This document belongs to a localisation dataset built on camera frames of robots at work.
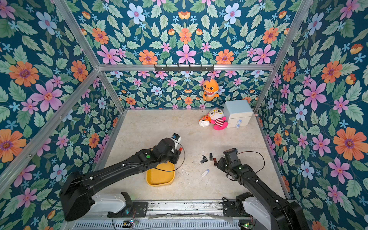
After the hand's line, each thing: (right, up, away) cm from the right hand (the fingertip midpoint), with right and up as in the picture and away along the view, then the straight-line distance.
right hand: (220, 163), depth 86 cm
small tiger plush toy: (-8, +26, +18) cm, 33 cm away
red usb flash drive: (-24, +10, -6) cm, 26 cm away
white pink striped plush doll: (+1, +29, +22) cm, 36 cm away
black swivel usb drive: (-9, +1, +6) cm, 11 cm away
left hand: (-22, +8, -6) cm, 24 cm away
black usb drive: (-5, +2, +7) cm, 9 cm away
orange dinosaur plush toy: (-5, +48, +10) cm, 50 cm away
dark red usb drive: (-2, 0, +4) cm, 5 cm away
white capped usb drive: (-9, -6, 0) cm, 11 cm away
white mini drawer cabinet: (+15, +31, +12) cm, 37 cm away
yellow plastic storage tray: (-35, -6, -1) cm, 35 cm away
